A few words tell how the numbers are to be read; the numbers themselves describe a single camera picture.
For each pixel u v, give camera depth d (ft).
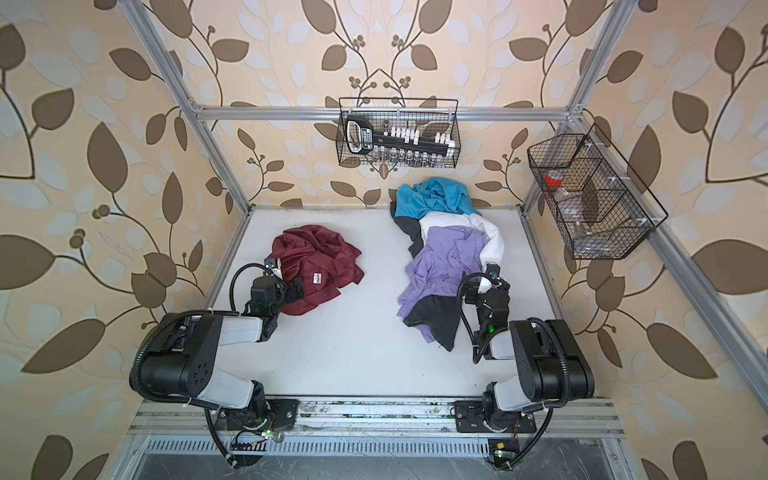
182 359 1.49
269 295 2.43
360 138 2.83
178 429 2.38
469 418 2.38
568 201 2.31
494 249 3.07
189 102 2.92
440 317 2.87
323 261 3.14
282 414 2.42
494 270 2.53
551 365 1.42
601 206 2.41
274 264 2.73
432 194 3.55
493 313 2.23
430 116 2.99
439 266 3.16
